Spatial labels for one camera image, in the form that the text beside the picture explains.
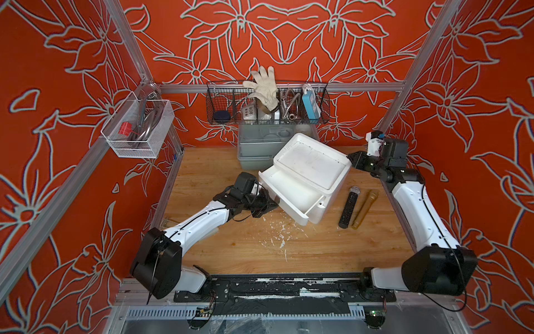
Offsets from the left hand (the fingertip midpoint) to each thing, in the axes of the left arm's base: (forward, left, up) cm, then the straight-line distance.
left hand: (280, 203), depth 78 cm
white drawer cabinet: (+6, -9, +7) cm, 13 cm away
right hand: (+16, -24, +12) cm, 31 cm away
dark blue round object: (+40, +30, +10) cm, 51 cm away
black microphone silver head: (+8, -32, -14) cm, 35 cm away
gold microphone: (+12, -42, -15) cm, 46 cm away
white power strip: (+39, +16, +14) cm, 44 cm away
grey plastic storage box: (+29, +11, +3) cm, 31 cm away
